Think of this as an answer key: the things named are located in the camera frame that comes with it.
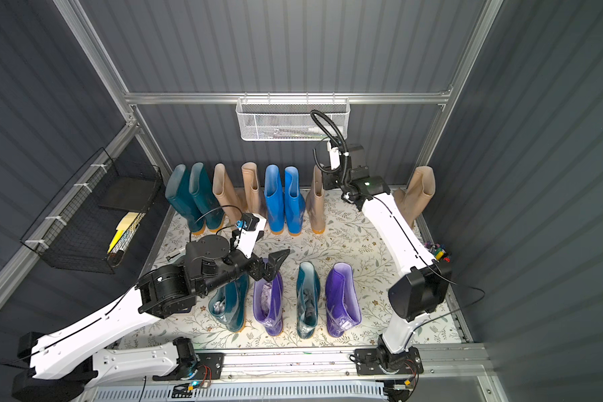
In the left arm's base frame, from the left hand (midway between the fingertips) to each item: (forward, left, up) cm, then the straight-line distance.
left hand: (276, 248), depth 59 cm
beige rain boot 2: (+37, +14, -16) cm, 43 cm away
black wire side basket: (+13, +56, -7) cm, 58 cm away
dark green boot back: (+24, +26, -8) cm, 36 cm away
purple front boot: (-12, -16, -10) cm, 22 cm away
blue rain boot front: (+26, +3, -11) cm, 28 cm away
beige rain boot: (+32, +21, -14) cm, 41 cm away
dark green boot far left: (+28, +36, -9) cm, 47 cm away
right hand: (+30, -15, -1) cm, 34 cm away
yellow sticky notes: (+12, +47, -8) cm, 49 cm away
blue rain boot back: (+25, -3, -11) cm, 27 cm away
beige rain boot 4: (+29, -47, -10) cm, 56 cm away
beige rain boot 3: (+26, -11, -13) cm, 31 cm away
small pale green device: (+18, +44, -34) cm, 58 cm away
